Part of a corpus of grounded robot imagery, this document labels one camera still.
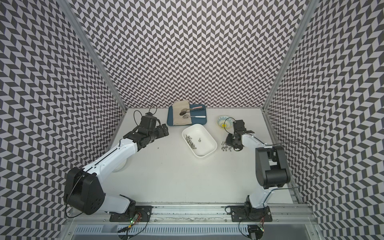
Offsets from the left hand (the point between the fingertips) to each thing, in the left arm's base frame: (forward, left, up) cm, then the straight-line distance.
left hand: (161, 131), depth 86 cm
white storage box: (+1, -28, -17) cm, 33 cm away
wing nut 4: (-4, -41, -14) cm, 44 cm away
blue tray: (+27, -21, -15) cm, 37 cm away
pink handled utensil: (+26, -20, -7) cm, 34 cm away
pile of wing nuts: (+2, -16, -15) cm, 22 cm away
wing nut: (-6, -39, -6) cm, 40 cm away
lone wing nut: (+3, -22, -15) cm, 27 cm away
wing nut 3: (-3, -38, -15) cm, 41 cm away
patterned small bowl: (+19, -41, -16) cm, 48 cm away
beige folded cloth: (+22, -6, -15) cm, 27 cm away
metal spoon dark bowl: (+28, -9, -15) cm, 33 cm away
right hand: (-2, -41, -13) cm, 43 cm away
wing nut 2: (0, -38, -16) cm, 41 cm away
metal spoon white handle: (+24, -13, -14) cm, 31 cm away
